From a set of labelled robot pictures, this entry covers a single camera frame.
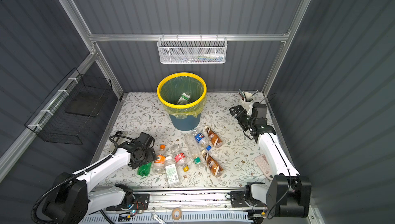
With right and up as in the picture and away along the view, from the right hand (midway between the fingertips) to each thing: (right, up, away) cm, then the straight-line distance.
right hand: (236, 114), depth 82 cm
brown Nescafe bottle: (-11, -15, +7) cm, 20 cm away
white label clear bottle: (-34, -31, -4) cm, 46 cm away
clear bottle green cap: (-24, -20, +10) cm, 33 cm away
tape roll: (-32, -47, -12) cm, 58 cm away
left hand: (-48, -26, +3) cm, 55 cm away
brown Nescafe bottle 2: (-13, -27, -2) cm, 30 cm away
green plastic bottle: (-48, -29, -3) cm, 56 cm away
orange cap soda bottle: (-42, -28, 0) cm, 50 cm away
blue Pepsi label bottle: (-19, -16, +8) cm, 26 cm away
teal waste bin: (-27, -7, +19) cm, 34 cm away
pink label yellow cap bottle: (-30, -23, 0) cm, 38 cm away
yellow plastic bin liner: (-38, +15, +10) cm, 42 cm away
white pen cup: (+12, +7, +20) cm, 24 cm away
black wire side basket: (-82, 0, -10) cm, 83 cm away
